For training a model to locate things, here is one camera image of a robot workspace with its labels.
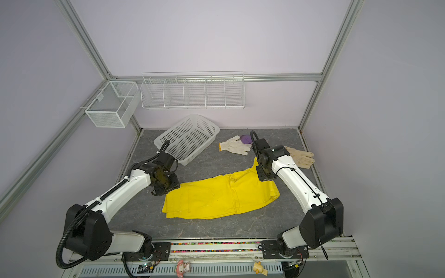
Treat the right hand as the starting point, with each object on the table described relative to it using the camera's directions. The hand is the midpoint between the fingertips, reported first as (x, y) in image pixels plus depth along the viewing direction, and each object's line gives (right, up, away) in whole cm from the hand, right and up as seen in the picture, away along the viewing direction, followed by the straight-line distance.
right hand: (269, 173), depth 81 cm
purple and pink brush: (-8, +17, +32) cm, 37 cm away
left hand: (-45, -8, +2) cm, 46 cm away
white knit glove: (-16, +13, +31) cm, 37 cm away
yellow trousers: (-15, -11, +9) cm, 20 cm away
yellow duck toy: (-8, -35, -14) cm, 38 cm away
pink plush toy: (-38, -35, -12) cm, 53 cm away
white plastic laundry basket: (-45, +17, +35) cm, 60 cm away
